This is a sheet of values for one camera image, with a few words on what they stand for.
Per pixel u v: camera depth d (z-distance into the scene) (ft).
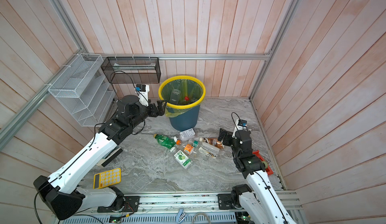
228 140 2.25
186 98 3.32
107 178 2.62
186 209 2.39
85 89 2.43
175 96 3.16
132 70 2.96
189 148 2.87
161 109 2.05
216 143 2.95
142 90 1.91
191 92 3.18
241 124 2.11
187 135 3.12
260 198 1.53
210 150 2.82
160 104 2.05
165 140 3.05
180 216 2.26
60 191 1.25
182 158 2.77
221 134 2.32
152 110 2.02
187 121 3.23
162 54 3.18
